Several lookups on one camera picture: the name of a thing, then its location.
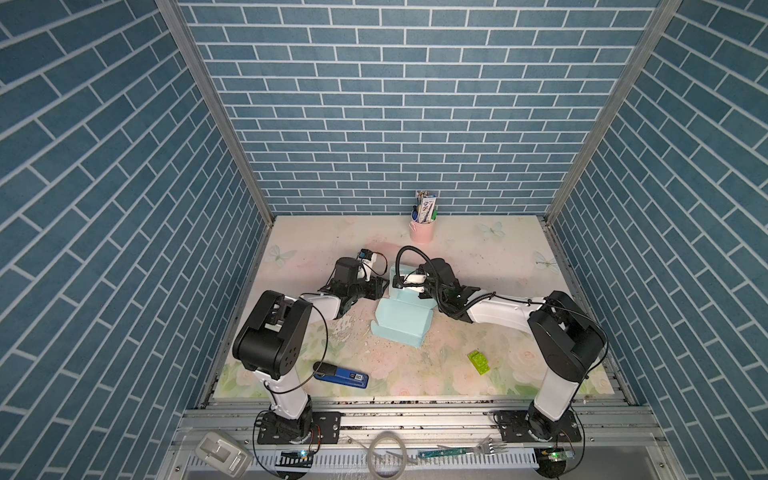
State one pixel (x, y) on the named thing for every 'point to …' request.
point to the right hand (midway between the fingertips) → (419, 262)
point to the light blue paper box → (404, 315)
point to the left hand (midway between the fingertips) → (383, 280)
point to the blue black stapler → (334, 373)
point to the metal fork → (487, 446)
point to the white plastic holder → (223, 454)
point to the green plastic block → (479, 362)
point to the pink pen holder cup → (422, 233)
